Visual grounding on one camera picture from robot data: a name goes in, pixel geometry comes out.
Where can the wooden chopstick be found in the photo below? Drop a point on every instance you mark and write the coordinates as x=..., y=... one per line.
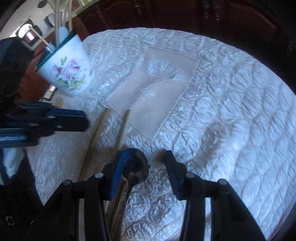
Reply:
x=70, y=26
x=42, y=39
x=123, y=130
x=93, y=140
x=57, y=22

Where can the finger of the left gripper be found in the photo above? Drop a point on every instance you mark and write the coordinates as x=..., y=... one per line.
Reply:
x=70, y=124
x=65, y=112

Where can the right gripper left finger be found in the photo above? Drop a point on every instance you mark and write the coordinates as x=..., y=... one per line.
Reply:
x=112, y=175

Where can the white quilted cloth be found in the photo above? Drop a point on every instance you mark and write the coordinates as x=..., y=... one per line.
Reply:
x=219, y=110

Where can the left hand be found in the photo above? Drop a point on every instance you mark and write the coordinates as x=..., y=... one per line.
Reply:
x=12, y=158

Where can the white floral cup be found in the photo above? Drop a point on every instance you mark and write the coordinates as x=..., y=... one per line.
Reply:
x=68, y=67

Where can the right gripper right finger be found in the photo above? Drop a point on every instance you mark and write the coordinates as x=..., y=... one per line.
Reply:
x=182, y=181

